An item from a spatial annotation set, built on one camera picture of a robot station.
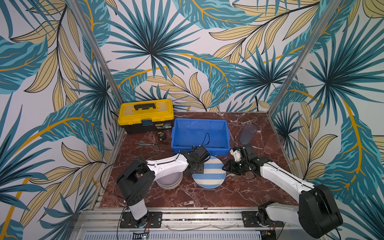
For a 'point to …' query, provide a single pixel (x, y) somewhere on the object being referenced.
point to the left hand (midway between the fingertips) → (197, 169)
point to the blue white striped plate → (213, 177)
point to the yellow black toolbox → (140, 116)
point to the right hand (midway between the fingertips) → (223, 169)
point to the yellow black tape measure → (162, 135)
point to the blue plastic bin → (213, 134)
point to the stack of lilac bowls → (170, 182)
